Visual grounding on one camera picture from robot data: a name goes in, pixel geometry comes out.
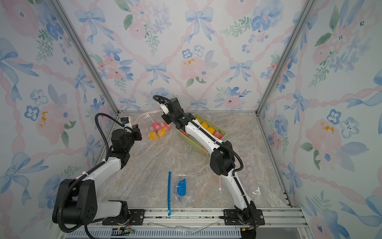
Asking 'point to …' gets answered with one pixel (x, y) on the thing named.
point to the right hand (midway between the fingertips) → (167, 110)
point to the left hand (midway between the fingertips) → (138, 124)
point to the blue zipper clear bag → (181, 191)
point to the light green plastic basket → (196, 144)
